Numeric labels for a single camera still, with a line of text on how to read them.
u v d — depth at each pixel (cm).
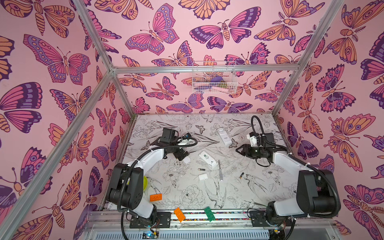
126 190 44
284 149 65
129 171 45
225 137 106
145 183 81
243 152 81
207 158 94
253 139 84
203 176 88
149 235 72
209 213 75
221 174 90
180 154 81
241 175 88
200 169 91
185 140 79
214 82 93
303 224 72
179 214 75
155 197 81
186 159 96
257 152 76
